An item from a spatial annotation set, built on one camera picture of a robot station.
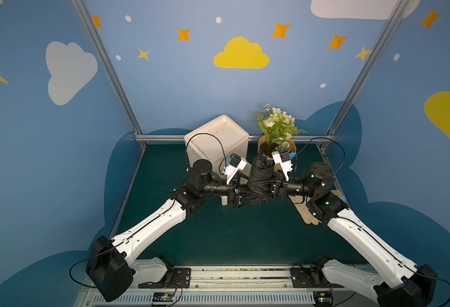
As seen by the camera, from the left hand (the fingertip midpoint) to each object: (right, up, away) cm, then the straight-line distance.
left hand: (258, 187), depth 61 cm
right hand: (-1, +2, -1) cm, 3 cm away
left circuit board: (-35, -43, +11) cm, 57 cm away
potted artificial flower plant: (+14, +23, +27) cm, 39 cm away
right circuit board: (+27, -45, +12) cm, 54 cm away
